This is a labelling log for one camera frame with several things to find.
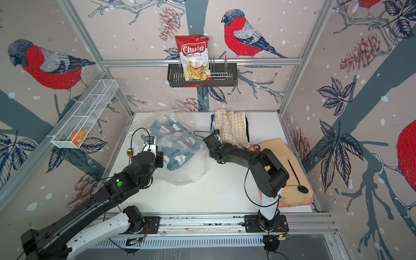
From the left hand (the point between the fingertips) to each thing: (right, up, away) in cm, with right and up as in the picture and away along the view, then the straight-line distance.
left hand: (160, 144), depth 73 cm
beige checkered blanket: (+37, +7, +28) cm, 47 cm away
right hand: (+27, -4, +23) cm, 36 cm away
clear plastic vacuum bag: (+16, -16, +20) cm, 30 cm away
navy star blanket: (+25, +11, +37) cm, 46 cm away
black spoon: (+71, -24, +11) cm, 76 cm away
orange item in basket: (-32, +4, -7) cm, 33 cm away
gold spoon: (-27, -9, +25) cm, 38 cm away
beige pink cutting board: (+69, -25, +9) cm, 74 cm away
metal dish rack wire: (+31, +38, +20) cm, 53 cm away
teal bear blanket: (+3, -2, +22) cm, 22 cm away
